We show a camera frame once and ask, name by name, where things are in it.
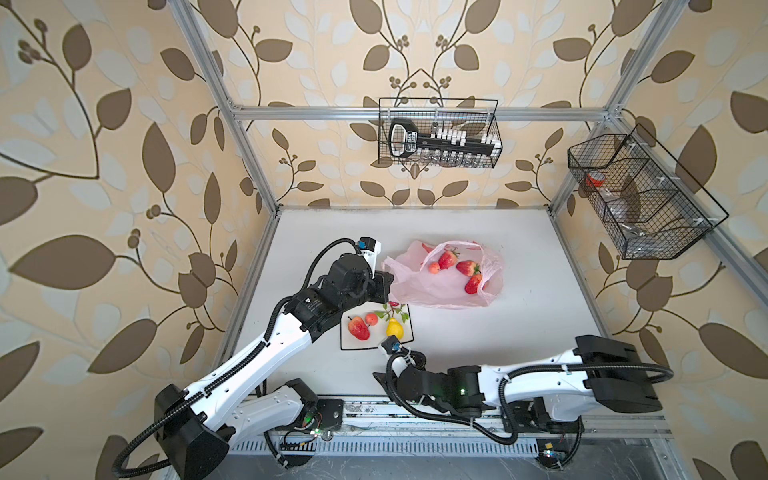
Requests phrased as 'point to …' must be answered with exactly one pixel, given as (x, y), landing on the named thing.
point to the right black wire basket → (652, 208)
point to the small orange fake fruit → (434, 268)
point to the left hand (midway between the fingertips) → (397, 276)
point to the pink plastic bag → (415, 286)
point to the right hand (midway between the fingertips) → (381, 371)
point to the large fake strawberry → (359, 329)
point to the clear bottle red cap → (617, 208)
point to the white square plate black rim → (377, 332)
